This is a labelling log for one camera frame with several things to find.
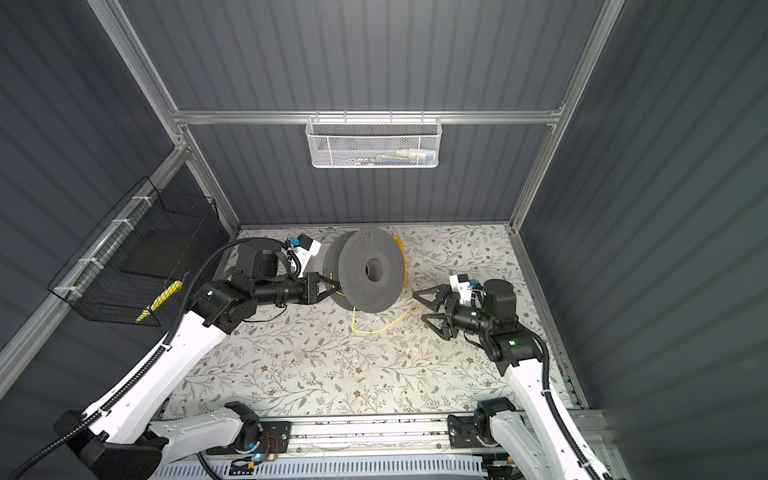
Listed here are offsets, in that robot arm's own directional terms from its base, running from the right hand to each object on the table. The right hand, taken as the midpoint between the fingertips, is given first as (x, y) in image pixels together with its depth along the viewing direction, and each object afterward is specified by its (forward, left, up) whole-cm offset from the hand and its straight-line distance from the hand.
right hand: (421, 311), depth 69 cm
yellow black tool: (+2, +61, +3) cm, 61 cm away
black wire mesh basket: (+17, +70, +6) cm, 72 cm away
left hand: (+3, +18, +6) cm, 20 cm away
